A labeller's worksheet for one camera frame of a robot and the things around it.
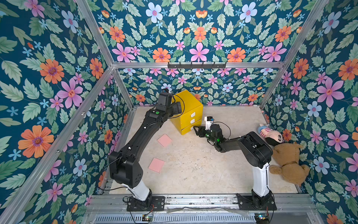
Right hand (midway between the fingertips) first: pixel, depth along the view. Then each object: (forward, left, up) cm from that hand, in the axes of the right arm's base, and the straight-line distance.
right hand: (196, 126), depth 96 cm
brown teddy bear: (-20, -54, -1) cm, 58 cm away
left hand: (+1, +13, +20) cm, 24 cm away
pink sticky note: (-7, +23, -8) cm, 26 cm away
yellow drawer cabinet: (+1, +3, +8) cm, 9 cm away
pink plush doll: (-8, -50, -1) cm, 50 cm away
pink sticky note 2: (-25, +26, -9) cm, 37 cm away
